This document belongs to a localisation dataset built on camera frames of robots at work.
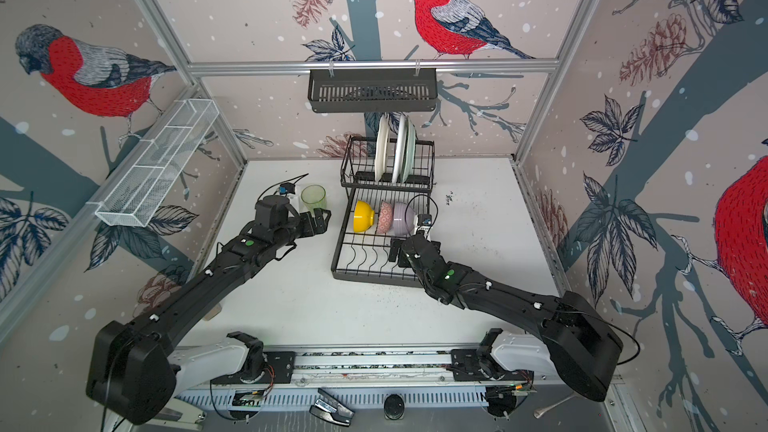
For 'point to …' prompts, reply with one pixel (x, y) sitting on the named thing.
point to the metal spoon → (538, 412)
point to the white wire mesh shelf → (141, 188)
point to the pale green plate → (411, 142)
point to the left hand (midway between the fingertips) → (317, 213)
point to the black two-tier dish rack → (391, 181)
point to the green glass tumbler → (314, 197)
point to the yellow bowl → (363, 216)
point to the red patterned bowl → (385, 220)
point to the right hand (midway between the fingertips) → (401, 244)
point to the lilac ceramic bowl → (402, 219)
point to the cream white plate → (382, 146)
